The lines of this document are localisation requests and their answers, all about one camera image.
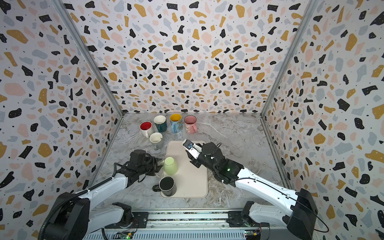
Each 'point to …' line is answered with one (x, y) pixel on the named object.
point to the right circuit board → (252, 234)
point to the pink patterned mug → (190, 121)
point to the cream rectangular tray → (191, 182)
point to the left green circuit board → (125, 235)
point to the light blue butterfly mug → (176, 123)
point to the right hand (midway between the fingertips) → (187, 144)
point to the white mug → (146, 128)
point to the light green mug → (170, 167)
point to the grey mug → (156, 139)
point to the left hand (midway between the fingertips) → (164, 157)
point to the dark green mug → (160, 122)
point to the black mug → (167, 185)
